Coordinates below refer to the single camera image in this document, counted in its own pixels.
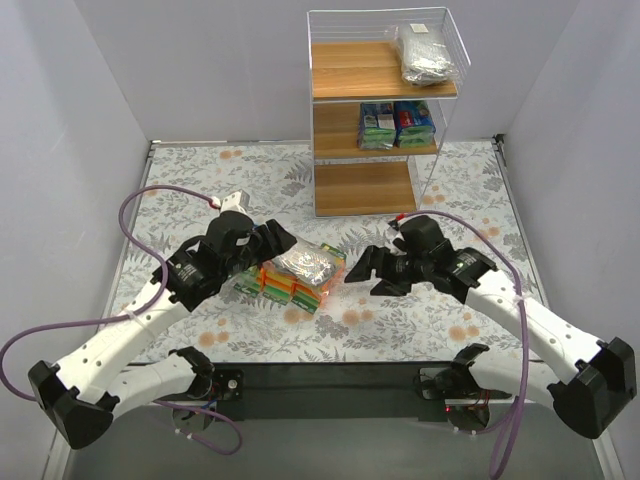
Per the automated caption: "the silver steel wool pack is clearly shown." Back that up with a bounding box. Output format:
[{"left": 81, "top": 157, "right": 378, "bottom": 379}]
[
  {"left": 282, "top": 239, "right": 330, "bottom": 286},
  {"left": 393, "top": 23, "right": 458, "bottom": 87}
]

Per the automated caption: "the blue green sponge pack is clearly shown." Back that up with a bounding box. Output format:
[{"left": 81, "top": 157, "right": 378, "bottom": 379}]
[
  {"left": 393, "top": 100, "right": 436, "bottom": 148},
  {"left": 357, "top": 103, "right": 396, "bottom": 150}
]

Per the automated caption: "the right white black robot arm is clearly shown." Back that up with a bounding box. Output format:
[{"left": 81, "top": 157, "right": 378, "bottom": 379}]
[{"left": 345, "top": 212, "right": 637, "bottom": 439}]

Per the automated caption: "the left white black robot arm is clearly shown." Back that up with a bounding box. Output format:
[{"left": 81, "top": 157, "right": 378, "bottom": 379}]
[{"left": 28, "top": 211, "right": 297, "bottom": 450}]

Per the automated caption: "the orange yellow sponge box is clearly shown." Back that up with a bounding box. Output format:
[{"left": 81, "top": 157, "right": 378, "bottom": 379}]
[
  {"left": 290, "top": 282, "right": 333, "bottom": 314},
  {"left": 260, "top": 267, "right": 297, "bottom": 305}
]

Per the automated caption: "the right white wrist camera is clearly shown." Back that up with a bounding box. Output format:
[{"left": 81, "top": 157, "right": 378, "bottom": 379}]
[{"left": 385, "top": 214, "right": 406, "bottom": 256}]

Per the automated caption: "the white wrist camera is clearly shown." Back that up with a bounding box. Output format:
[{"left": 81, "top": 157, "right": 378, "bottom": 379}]
[
  {"left": 210, "top": 190, "right": 250, "bottom": 214},
  {"left": 385, "top": 214, "right": 406, "bottom": 256}
]

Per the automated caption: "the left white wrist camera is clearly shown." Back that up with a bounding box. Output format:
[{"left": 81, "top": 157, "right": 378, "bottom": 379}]
[{"left": 210, "top": 190, "right": 250, "bottom": 214}]

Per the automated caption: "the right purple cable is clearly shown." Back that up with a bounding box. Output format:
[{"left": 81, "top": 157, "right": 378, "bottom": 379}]
[{"left": 399, "top": 209, "right": 531, "bottom": 480}]

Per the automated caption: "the white wire wooden shelf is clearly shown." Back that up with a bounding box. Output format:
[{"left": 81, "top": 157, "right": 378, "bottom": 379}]
[{"left": 307, "top": 6, "right": 471, "bottom": 217}]

